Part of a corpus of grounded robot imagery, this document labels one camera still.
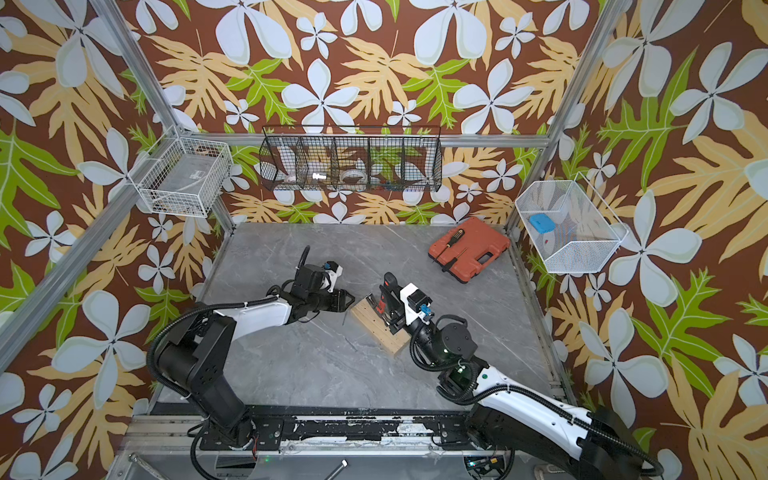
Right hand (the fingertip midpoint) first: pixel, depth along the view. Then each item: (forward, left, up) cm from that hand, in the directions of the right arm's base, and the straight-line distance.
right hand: (385, 283), depth 65 cm
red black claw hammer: (+3, +1, -15) cm, 16 cm away
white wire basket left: (+36, +59, +3) cm, 69 cm away
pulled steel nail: (+8, +13, -32) cm, 36 cm away
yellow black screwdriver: (+40, -28, -26) cm, 56 cm away
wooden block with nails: (+3, +2, -28) cm, 28 cm away
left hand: (+13, +11, -25) cm, 30 cm away
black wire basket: (+50, +11, -1) cm, 52 cm away
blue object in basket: (+25, -46, -6) cm, 53 cm away
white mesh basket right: (+23, -53, -5) cm, 58 cm away
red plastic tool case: (+33, -28, -28) cm, 52 cm away
